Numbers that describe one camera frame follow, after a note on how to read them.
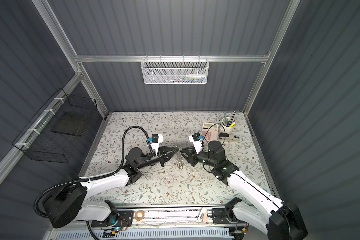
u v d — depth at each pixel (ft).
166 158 2.23
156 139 2.10
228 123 3.35
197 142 2.13
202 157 2.14
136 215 2.46
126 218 2.38
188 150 2.22
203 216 2.38
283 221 1.29
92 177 1.65
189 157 2.19
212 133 3.46
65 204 1.39
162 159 2.11
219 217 2.39
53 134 2.37
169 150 2.26
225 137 3.33
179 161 2.28
